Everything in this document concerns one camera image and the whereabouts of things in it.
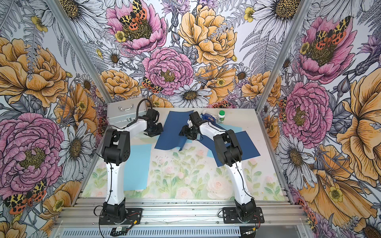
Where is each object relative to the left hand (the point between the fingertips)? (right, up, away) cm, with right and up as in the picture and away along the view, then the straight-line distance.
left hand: (161, 135), depth 106 cm
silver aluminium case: (-25, +15, -6) cm, 30 cm away
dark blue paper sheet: (+7, -1, -5) cm, 8 cm away
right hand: (+15, -1, -4) cm, 16 cm away
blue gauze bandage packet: (+34, +13, +9) cm, 37 cm away
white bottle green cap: (+43, +13, +3) cm, 45 cm away
